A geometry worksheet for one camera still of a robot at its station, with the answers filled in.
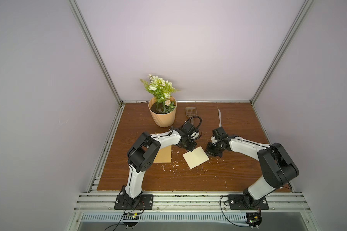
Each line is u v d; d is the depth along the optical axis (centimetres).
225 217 69
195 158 88
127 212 71
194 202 74
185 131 76
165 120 95
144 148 56
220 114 113
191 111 114
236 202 72
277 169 45
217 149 79
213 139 85
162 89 87
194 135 81
